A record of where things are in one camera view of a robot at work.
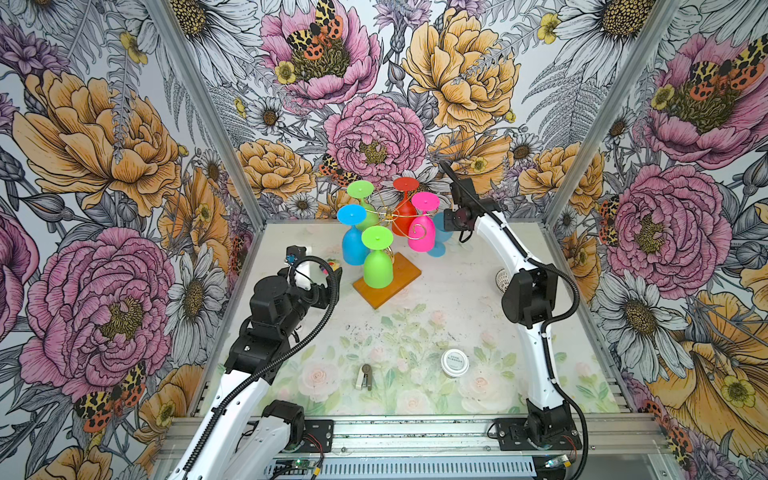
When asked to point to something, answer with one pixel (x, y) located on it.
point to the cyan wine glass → (354, 251)
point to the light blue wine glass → (441, 235)
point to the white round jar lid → (454, 362)
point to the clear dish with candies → (333, 263)
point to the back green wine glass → (362, 189)
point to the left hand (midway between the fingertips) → (324, 276)
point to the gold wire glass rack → (389, 214)
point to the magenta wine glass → (421, 235)
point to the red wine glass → (405, 213)
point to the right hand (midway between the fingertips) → (454, 227)
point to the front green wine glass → (378, 265)
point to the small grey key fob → (364, 377)
